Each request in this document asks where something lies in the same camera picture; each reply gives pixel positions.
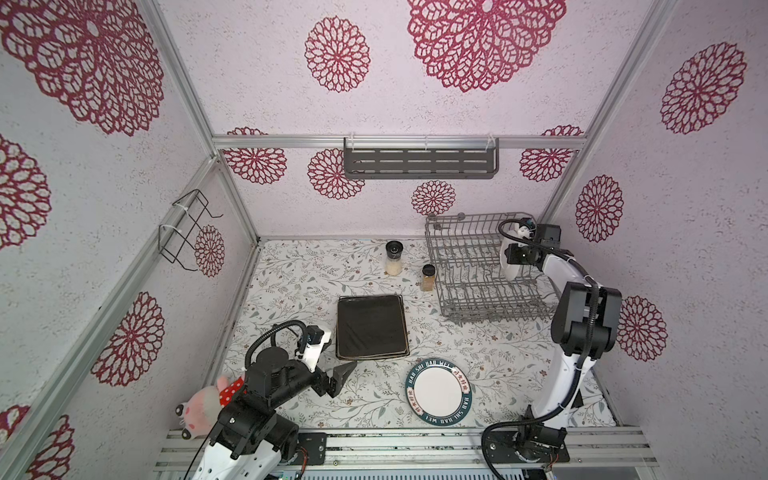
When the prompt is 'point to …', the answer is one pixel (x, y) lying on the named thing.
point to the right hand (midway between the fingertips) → (513, 244)
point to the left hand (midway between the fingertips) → (341, 358)
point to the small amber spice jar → (428, 279)
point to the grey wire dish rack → (465, 261)
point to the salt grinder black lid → (393, 263)
